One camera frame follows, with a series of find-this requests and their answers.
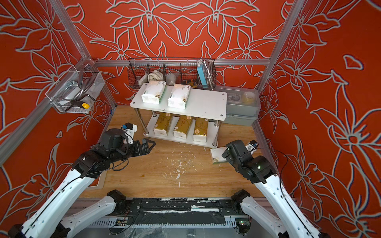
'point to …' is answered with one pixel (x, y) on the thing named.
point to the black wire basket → (175, 70)
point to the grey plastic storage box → (243, 105)
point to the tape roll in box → (248, 97)
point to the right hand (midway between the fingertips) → (228, 156)
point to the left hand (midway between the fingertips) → (149, 143)
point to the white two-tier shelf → (200, 103)
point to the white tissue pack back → (216, 153)
